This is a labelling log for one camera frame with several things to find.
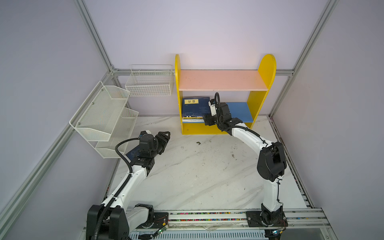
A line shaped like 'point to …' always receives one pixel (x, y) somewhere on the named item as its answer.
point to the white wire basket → (150, 80)
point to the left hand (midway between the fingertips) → (168, 136)
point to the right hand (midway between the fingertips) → (206, 114)
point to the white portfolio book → (193, 121)
